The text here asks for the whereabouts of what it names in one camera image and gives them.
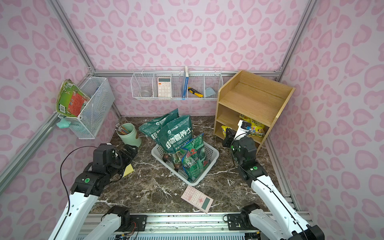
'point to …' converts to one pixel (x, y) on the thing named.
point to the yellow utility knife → (195, 93)
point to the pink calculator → (200, 200)
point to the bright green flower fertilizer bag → (194, 157)
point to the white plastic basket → (211, 152)
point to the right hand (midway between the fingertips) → (225, 128)
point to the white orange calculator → (164, 87)
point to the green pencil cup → (127, 133)
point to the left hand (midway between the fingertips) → (133, 149)
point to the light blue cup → (209, 91)
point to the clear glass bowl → (145, 94)
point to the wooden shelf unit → (251, 106)
